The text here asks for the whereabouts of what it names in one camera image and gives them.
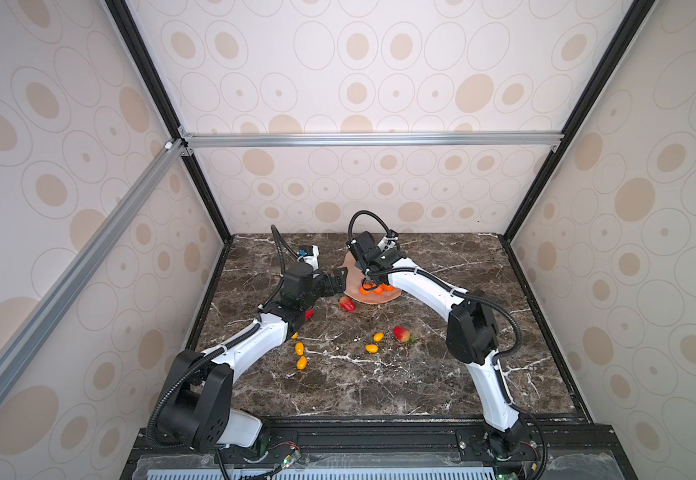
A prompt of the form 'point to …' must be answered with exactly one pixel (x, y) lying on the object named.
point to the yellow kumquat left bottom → (301, 362)
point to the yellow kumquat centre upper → (379, 336)
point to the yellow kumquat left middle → (299, 348)
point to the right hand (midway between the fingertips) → (369, 259)
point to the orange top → (378, 290)
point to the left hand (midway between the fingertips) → (342, 266)
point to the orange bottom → (364, 292)
